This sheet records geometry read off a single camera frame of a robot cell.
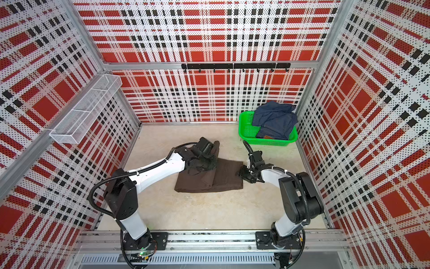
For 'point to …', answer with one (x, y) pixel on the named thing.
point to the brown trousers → (225, 174)
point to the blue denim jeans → (276, 120)
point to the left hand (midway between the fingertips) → (218, 165)
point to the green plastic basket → (248, 132)
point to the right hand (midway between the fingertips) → (241, 174)
